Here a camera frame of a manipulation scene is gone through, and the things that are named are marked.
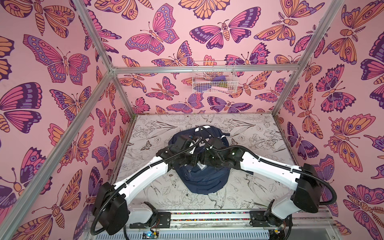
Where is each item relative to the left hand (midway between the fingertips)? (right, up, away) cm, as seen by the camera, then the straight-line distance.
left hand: (200, 157), depth 79 cm
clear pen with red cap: (+1, -5, +1) cm, 6 cm away
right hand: (0, -1, 0) cm, 1 cm away
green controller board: (-25, -37, -6) cm, 45 cm away
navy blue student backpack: (-2, -12, +1) cm, 13 cm away
